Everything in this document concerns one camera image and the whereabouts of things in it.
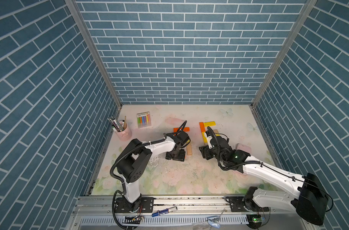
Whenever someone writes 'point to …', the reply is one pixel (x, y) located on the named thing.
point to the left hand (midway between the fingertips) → (181, 160)
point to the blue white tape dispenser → (213, 221)
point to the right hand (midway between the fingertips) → (204, 146)
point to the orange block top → (202, 126)
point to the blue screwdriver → (161, 212)
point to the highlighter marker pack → (144, 120)
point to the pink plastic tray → (243, 147)
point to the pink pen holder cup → (125, 135)
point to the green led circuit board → (254, 221)
